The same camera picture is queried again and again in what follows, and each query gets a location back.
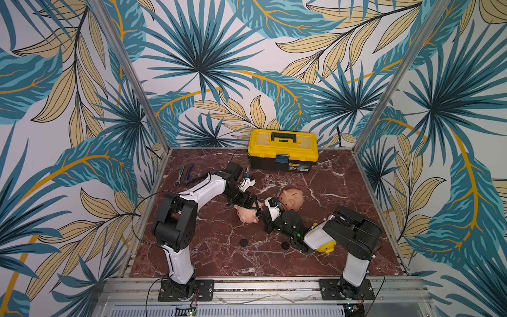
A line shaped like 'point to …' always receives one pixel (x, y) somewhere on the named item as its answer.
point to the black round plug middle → (243, 242)
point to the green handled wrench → (177, 183)
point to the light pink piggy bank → (247, 215)
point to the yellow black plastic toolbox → (288, 150)
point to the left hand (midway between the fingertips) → (249, 207)
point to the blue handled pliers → (187, 176)
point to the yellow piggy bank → (329, 247)
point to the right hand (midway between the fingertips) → (258, 211)
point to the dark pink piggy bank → (291, 199)
